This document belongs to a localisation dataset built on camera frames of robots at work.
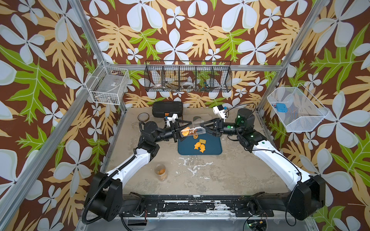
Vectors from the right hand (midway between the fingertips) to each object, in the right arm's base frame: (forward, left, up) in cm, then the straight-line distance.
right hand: (202, 128), depth 66 cm
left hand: (0, +5, +1) cm, 5 cm away
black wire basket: (+47, +8, -2) cm, 48 cm away
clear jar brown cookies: (0, +2, -1) cm, 2 cm away
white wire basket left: (+33, +55, +1) cm, 64 cm away
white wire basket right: (+14, -58, -5) cm, 59 cm away
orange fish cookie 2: (+8, -4, -32) cm, 33 cm away
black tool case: (+44, +29, -30) cm, 61 cm away
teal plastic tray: (+10, -12, -33) cm, 37 cm away
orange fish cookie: (+10, 0, -32) cm, 34 cm away
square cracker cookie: (+13, -4, -32) cm, 35 cm away
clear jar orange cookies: (-10, +22, -27) cm, 36 cm away
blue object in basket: (+22, -51, -8) cm, 56 cm away
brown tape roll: (+37, +42, -33) cm, 65 cm away
